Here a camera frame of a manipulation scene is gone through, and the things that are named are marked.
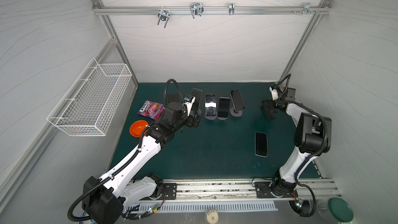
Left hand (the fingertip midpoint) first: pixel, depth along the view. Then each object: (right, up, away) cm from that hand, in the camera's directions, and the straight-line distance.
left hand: (195, 107), depth 76 cm
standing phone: (+8, 0, +19) cm, 21 cm away
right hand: (+50, +5, +23) cm, 56 cm away
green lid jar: (+57, -40, -16) cm, 71 cm away
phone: (0, +7, +19) cm, 20 cm away
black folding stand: (+43, -2, +14) cm, 45 cm away
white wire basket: (-47, +1, -8) cm, 48 cm away
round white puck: (+7, -41, -17) cm, 46 cm away
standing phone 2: (+17, -1, +19) cm, 25 cm away
